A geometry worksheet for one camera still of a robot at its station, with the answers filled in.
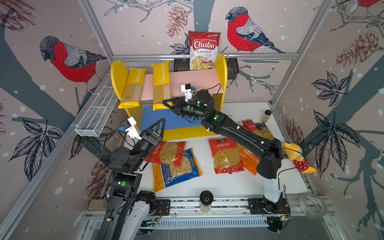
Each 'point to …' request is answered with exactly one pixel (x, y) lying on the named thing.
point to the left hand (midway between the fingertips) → (164, 119)
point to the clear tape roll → (312, 205)
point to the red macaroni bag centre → (226, 154)
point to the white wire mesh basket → (91, 122)
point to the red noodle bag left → (168, 153)
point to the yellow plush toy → (294, 152)
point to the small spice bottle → (267, 113)
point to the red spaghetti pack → (250, 125)
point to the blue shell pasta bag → (165, 175)
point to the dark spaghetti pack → (265, 130)
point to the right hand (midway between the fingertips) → (162, 103)
